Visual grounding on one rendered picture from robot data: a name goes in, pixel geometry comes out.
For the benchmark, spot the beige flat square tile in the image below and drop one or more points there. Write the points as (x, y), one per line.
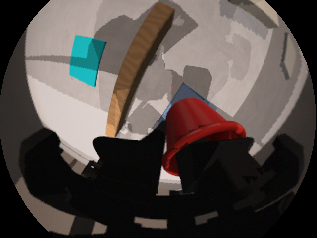
(288, 56)

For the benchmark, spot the brown wooden bar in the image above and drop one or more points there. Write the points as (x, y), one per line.
(142, 49)

